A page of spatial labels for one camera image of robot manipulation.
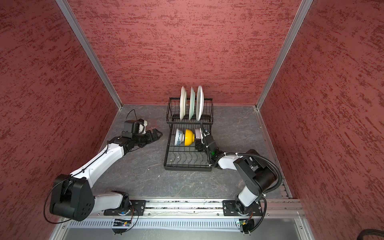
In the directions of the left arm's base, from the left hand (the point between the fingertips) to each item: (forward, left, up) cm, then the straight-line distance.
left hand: (157, 139), depth 86 cm
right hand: (+4, -25, -7) cm, 26 cm away
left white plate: (+9, -16, +21) cm, 28 cm away
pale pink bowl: (+5, -24, -1) cm, 25 cm away
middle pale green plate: (+9, -21, +21) cm, 31 cm away
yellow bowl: (+4, -19, -4) cm, 20 cm away
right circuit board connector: (-40, -48, -14) cm, 64 cm away
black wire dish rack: (+2, -18, -12) cm, 22 cm away
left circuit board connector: (-39, +14, -16) cm, 45 cm away
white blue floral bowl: (+3, -13, -3) cm, 13 cm away
